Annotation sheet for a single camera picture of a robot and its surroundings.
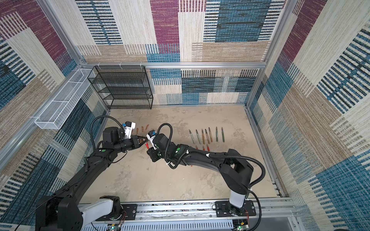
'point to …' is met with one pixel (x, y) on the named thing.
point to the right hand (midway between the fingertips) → (150, 153)
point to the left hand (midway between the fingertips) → (147, 137)
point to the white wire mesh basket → (54, 115)
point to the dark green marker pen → (217, 134)
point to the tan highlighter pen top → (210, 134)
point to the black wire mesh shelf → (123, 87)
